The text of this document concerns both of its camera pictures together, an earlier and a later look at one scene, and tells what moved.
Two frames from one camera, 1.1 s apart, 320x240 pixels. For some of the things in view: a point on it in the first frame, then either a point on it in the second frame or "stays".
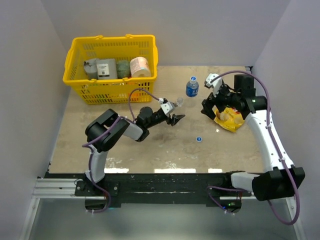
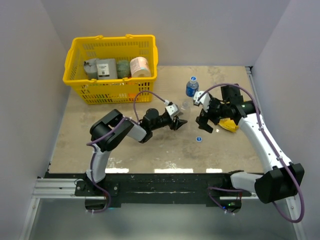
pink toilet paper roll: (140, 67) stays
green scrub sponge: (123, 67) stays
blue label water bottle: (192, 89) stays
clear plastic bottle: (179, 101) → (186, 111)
